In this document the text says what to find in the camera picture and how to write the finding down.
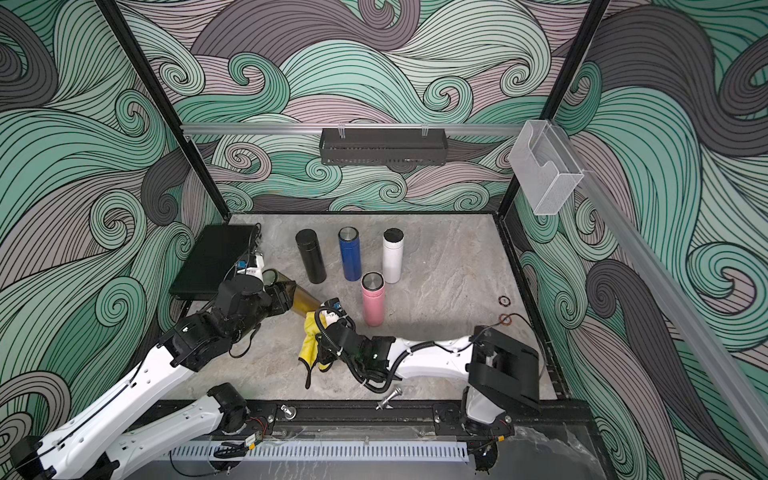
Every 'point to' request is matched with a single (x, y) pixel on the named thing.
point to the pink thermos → (373, 291)
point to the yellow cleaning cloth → (314, 324)
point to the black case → (213, 259)
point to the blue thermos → (351, 249)
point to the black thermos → (310, 246)
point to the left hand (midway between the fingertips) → (286, 284)
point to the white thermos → (392, 254)
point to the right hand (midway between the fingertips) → (312, 342)
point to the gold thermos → (303, 300)
